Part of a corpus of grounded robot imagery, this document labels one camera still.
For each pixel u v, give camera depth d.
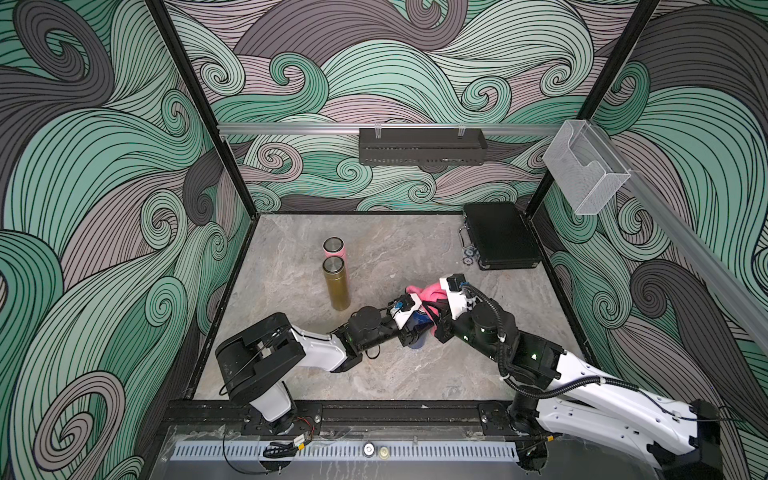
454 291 0.58
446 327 0.61
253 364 0.44
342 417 0.74
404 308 0.65
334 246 0.83
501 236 1.15
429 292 0.68
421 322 0.73
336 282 0.83
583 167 0.79
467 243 1.11
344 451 0.70
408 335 0.68
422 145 0.95
